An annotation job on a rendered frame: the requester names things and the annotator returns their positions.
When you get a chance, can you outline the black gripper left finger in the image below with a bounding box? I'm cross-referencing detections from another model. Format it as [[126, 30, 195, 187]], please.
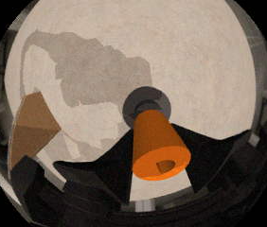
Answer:
[[53, 129, 134, 205]]

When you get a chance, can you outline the orange knob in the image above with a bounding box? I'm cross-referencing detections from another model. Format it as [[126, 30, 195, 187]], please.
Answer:
[[133, 110, 191, 181]]

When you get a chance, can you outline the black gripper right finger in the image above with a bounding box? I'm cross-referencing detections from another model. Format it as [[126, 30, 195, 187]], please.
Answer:
[[170, 122, 253, 194]]

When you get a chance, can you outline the dark grey round pedestal with shaft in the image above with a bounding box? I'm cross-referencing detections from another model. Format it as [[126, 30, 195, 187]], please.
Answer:
[[122, 87, 171, 129]]

